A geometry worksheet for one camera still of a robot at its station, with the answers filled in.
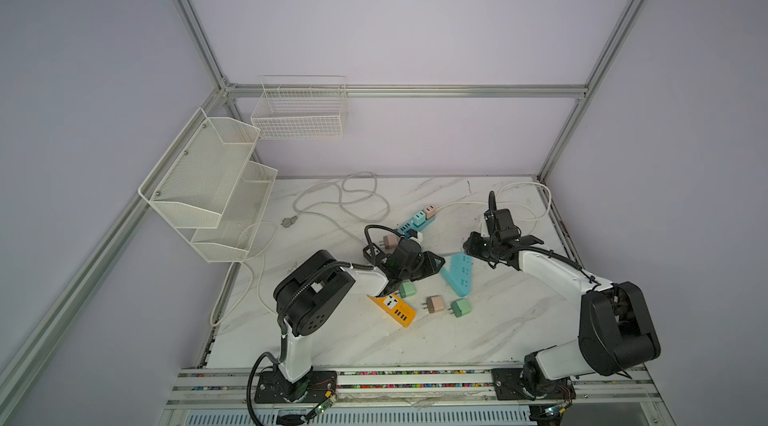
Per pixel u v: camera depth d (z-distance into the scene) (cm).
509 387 73
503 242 68
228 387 75
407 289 88
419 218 101
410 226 103
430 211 101
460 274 90
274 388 73
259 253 98
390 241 98
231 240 102
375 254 96
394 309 84
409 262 74
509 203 114
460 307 85
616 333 43
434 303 86
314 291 52
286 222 104
